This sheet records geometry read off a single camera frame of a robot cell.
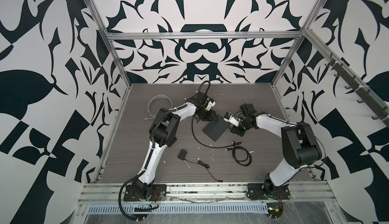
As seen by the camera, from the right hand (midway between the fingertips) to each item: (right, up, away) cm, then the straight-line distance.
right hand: (235, 127), depth 95 cm
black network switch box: (-12, -2, +2) cm, 12 cm away
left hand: (-10, +6, +3) cm, 12 cm away
